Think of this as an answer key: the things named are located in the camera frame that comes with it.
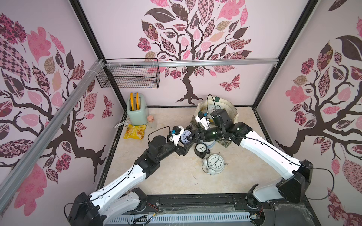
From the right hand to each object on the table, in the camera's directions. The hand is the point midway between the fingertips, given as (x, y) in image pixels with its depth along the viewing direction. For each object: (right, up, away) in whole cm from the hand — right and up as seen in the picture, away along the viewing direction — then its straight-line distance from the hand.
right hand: (192, 137), depth 70 cm
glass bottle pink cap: (-28, +6, +33) cm, 44 cm away
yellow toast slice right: (-36, +22, +26) cm, 50 cm away
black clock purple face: (-4, +2, +1) cm, 4 cm away
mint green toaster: (-37, +11, +32) cm, 50 cm away
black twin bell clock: (+7, -11, +20) cm, 24 cm away
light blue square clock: (+14, -8, +25) cm, 29 cm away
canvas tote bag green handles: (+15, +21, +30) cm, 40 cm away
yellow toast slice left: (-40, +22, +25) cm, 53 cm away
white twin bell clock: (+16, +17, +28) cm, 37 cm away
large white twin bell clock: (+15, -18, +14) cm, 27 cm away
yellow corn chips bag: (-40, 0, +30) cm, 50 cm away
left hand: (-2, -1, +2) cm, 3 cm away
